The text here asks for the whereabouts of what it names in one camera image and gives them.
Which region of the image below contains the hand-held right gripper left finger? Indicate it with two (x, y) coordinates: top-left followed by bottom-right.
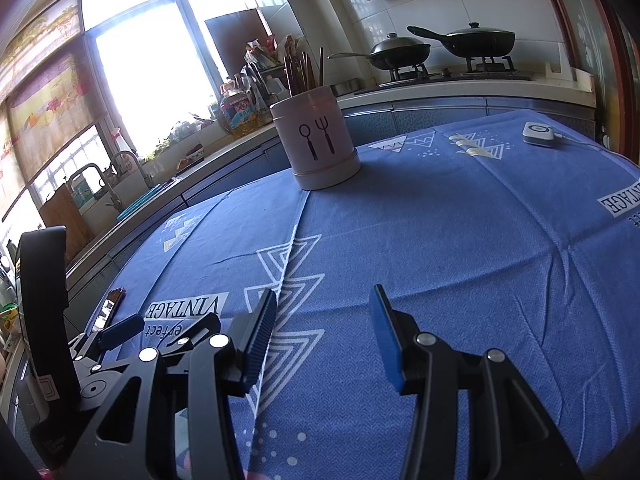
(62, 289), (277, 480)

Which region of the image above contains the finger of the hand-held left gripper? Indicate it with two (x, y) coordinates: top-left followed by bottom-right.
(160, 314), (221, 361)
(70, 312), (146, 361)

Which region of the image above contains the wooden cutting board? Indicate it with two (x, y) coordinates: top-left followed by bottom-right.
(39, 183), (93, 249)

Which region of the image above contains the white cylindrical utensil holder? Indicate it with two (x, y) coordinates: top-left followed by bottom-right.
(270, 86), (362, 191)

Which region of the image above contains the cooking oil bottle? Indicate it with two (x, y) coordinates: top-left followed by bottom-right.
(219, 87), (266, 137)

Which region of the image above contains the angular metal faucet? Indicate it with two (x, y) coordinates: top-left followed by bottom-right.
(67, 162), (126, 212)

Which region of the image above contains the blue printed tablecloth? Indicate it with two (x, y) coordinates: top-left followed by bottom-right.
(65, 110), (640, 480)

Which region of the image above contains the gas stove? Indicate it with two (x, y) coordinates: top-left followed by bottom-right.
(355, 57), (533, 96)

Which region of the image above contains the blue sink tray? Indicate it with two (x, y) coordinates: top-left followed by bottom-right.
(117, 182), (176, 222)

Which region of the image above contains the tall metal faucet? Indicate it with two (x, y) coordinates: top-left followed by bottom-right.
(107, 150), (153, 197)

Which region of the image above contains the black frying pan with lid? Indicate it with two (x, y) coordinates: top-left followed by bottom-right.
(406, 22), (516, 59)

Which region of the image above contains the smartphone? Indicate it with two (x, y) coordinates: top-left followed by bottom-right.
(96, 287), (126, 335)

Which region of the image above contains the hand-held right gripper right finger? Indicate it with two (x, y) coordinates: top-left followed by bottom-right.
(369, 285), (583, 480)

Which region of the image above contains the wooden door frame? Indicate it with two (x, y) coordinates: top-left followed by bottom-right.
(537, 0), (640, 183)

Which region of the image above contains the kitchen window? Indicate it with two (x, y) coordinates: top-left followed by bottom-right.
(0, 0), (266, 231)

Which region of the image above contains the cluttered seasoning rack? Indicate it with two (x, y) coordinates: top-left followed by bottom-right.
(242, 35), (312, 106)

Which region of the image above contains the grey wok with lid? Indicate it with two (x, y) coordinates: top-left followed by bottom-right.
(327, 32), (432, 71)

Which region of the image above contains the bundle of brown chopsticks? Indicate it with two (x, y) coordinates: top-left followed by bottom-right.
(283, 47), (326, 99)

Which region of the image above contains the white square device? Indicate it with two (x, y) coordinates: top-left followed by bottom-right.
(522, 121), (557, 150)

